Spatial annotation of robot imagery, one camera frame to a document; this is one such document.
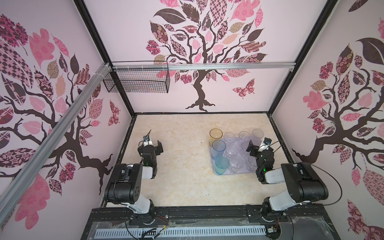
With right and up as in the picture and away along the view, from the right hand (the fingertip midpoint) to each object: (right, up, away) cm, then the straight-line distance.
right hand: (259, 141), depth 90 cm
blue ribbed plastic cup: (-25, -4, +2) cm, 25 cm away
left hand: (-68, -2, +3) cm, 68 cm away
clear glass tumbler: (-9, -8, +2) cm, 12 cm away
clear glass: (-16, +2, +10) cm, 19 cm away
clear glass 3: (-15, -14, 0) cm, 21 cm away
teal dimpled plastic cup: (-23, -14, -1) cm, 27 cm away
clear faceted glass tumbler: (-6, +2, +11) cm, 12 cm away
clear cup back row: (-6, -14, -5) cm, 16 cm away
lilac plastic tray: (-10, -18, 0) cm, 20 cm away
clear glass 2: (-16, -6, +2) cm, 18 cm away
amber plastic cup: (-27, +4, +1) cm, 27 cm away
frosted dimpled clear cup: (+2, +3, +5) cm, 7 cm away
